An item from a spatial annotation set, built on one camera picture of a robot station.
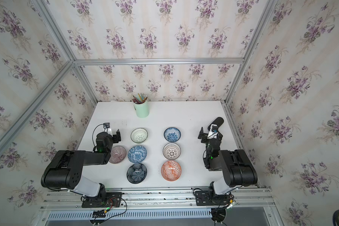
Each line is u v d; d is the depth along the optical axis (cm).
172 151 90
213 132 74
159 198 75
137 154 89
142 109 104
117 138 84
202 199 73
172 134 98
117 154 88
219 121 105
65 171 45
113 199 73
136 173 81
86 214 76
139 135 97
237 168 45
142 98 104
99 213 70
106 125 80
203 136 82
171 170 82
